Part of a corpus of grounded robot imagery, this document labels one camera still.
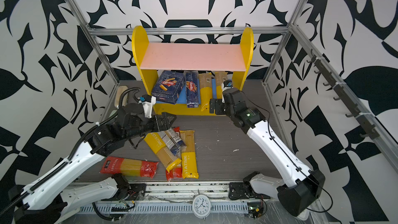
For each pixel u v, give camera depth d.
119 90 1.10
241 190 0.74
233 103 0.53
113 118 0.49
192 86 0.94
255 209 0.71
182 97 0.93
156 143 0.85
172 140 0.85
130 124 0.49
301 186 0.37
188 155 0.83
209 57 0.76
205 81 0.97
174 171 0.78
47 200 0.39
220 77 0.99
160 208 0.65
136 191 0.73
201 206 0.67
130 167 0.78
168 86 0.89
